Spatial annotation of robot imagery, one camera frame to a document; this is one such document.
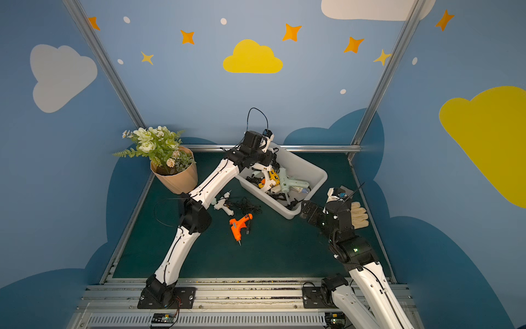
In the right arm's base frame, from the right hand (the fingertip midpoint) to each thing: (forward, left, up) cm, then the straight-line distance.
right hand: (315, 204), depth 74 cm
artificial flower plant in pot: (+20, +63, -5) cm, 66 cm away
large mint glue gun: (+21, +9, -16) cm, 28 cm away
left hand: (+28, +17, -1) cm, 33 cm away
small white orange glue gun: (+29, +24, -22) cm, 43 cm away
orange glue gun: (0, +31, -20) cm, 37 cm away
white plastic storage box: (+30, +3, -15) cm, 34 cm away
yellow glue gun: (+26, +16, -17) cm, 35 cm away
